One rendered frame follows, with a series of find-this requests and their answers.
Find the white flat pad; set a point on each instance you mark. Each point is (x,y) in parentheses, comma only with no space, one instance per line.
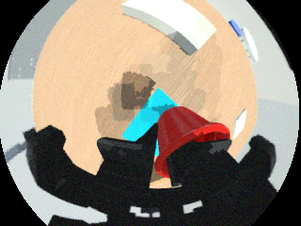
(240,122)

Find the wooden plank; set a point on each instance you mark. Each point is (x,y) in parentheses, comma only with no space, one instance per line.
(156,178)

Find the red cup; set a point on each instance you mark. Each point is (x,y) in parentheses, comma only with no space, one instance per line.
(177,126)

